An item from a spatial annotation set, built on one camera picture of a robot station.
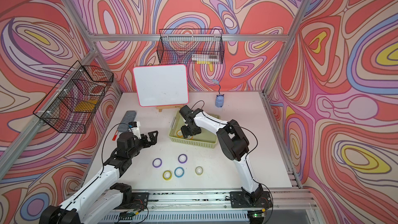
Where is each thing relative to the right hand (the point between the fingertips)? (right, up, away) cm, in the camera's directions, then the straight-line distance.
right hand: (190, 137), depth 94 cm
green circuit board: (-29, -32, -23) cm, 49 cm away
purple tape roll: (-18, -13, -8) cm, 24 cm away
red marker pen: (-48, +1, +1) cm, 48 cm away
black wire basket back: (-7, +60, +7) cm, 60 cm away
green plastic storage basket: (+9, -1, +1) cm, 10 cm away
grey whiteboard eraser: (-42, +12, +8) cm, 45 cm away
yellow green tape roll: (-12, -18, -13) cm, 25 cm away
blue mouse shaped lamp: (+19, +24, +11) cm, 33 cm away
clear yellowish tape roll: (+5, -16, -12) cm, 20 cm away
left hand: (-20, +4, -11) cm, 23 cm away
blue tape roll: (-6, -17, -12) cm, 21 cm away
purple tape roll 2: (-4, -11, -8) cm, 14 cm away
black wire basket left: (-58, +20, -19) cm, 64 cm away
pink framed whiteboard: (-22, +33, +7) cm, 40 cm away
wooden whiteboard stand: (-22, +18, +12) cm, 31 cm away
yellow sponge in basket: (-48, +19, -23) cm, 56 cm away
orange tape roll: (-7, +2, +1) cm, 8 cm away
